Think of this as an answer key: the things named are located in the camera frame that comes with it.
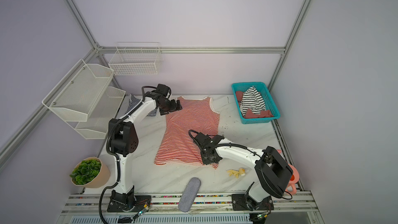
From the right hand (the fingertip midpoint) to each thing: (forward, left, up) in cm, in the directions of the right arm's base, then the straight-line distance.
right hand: (206, 161), depth 84 cm
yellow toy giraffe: (-6, -19, -2) cm, 20 cm away
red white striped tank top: (+12, +18, -3) cm, 22 cm away
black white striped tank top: (+44, -35, +1) cm, 56 cm away
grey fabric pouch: (-16, +9, -1) cm, 18 cm away
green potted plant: (-7, +56, +8) cm, 57 cm away
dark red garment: (+32, -32, 0) cm, 45 cm away
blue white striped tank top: (+46, +53, 0) cm, 70 cm away
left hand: (+30, +19, +8) cm, 36 cm away
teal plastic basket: (+39, -45, +4) cm, 60 cm away
